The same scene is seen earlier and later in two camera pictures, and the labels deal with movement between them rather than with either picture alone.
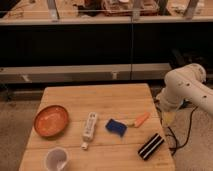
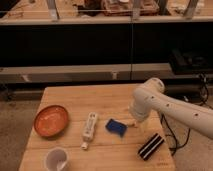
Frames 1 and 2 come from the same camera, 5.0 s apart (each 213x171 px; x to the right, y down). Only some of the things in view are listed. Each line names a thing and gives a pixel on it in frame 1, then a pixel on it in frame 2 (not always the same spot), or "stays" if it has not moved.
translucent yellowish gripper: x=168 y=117 to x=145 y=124
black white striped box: x=152 y=145 stays
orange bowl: x=51 y=121 stays
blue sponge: x=116 y=127 stays
